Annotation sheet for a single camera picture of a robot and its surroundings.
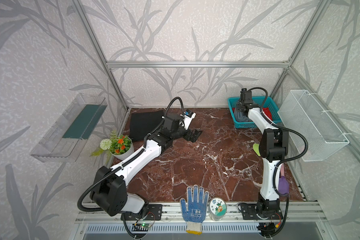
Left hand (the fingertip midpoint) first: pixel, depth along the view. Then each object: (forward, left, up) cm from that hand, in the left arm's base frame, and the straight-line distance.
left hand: (197, 123), depth 78 cm
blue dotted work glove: (-38, +1, -24) cm, 45 cm away
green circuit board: (-43, +24, -24) cm, 55 cm away
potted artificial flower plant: (-9, +42, -10) cm, 44 cm away
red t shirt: (+28, -54, -20) cm, 64 cm away
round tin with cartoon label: (-37, -9, -16) cm, 41 cm away
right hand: (+27, -34, -9) cm, 44 cm away
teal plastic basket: (+33, -58, -17) cm, 68 cm away
